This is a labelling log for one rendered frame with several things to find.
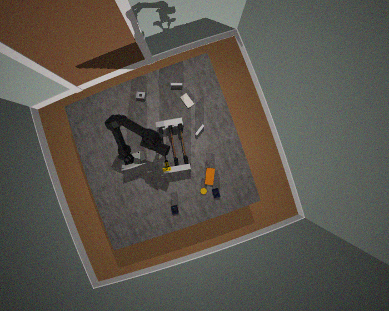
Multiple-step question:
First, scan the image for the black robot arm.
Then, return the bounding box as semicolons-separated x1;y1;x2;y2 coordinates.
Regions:
105;114;169;165

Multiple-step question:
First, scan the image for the orange rectangular block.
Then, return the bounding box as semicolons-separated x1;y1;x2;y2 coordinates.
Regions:
205;168;215;185

